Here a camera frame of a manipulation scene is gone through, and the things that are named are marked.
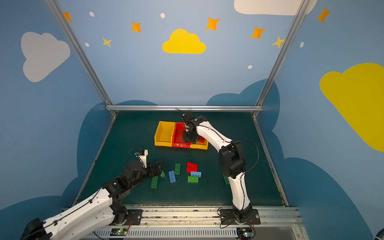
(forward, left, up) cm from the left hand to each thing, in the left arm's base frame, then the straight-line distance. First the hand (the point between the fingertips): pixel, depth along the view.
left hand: (159, 163), depth 80 cm
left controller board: (-30, +17, -12) cm, 36 cm away
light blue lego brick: (-2, -20, -10) cm, 23 cm away
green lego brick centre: (+2, -9, -11) cm, 15 cm away
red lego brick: (+2, -22, +21) cm, 31 cm away
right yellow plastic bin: (+18, -23, -8) cm, 30 cm away
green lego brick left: (-7, +4, -10) cm, 13 cm away
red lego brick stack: (+3, -18, -11) cm, 21 cm away
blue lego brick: (-2, -6, -14) cm, 15 cm away
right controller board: (-30, -44, -13) cm, 55 cm away
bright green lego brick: (-4, -19, -11) cm, 22 cm away
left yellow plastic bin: (+27, +3, -9) cm, 28 cm away
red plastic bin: (+26, -7, -15) cm, 31 cm away
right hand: (+18, -15, -1) cm, 23 cm away
